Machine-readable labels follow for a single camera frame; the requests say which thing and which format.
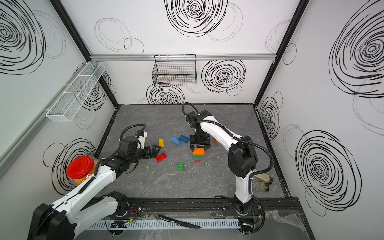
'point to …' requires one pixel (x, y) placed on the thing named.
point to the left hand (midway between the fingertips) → (154, 147)
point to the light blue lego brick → (175, 140)
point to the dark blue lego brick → (184, 138)
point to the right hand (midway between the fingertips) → (197, 150)
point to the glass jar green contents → (260, 186)
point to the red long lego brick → (160, 158)
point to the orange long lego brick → (199, 151)
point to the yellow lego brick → (161, 143)
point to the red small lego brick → (198, 161)
